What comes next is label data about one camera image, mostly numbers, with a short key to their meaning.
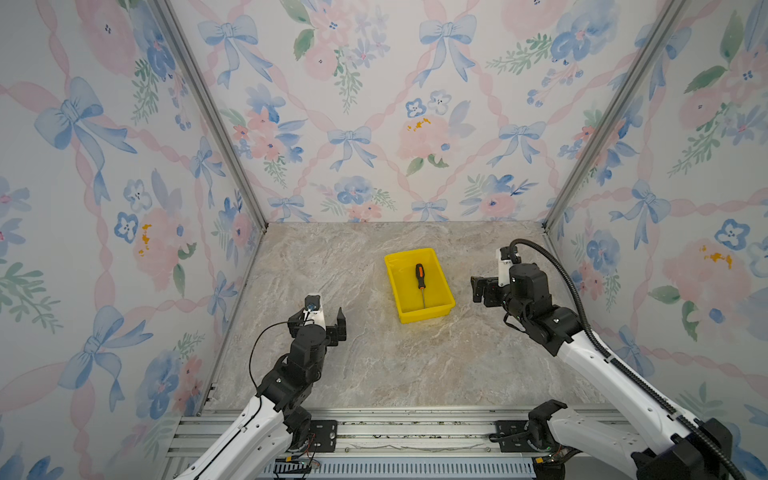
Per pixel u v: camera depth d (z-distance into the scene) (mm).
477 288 704
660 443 403
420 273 1030
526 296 569
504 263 676
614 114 862
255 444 503
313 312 660
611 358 469
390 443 736
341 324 728
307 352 575
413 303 977
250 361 598
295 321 701
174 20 703
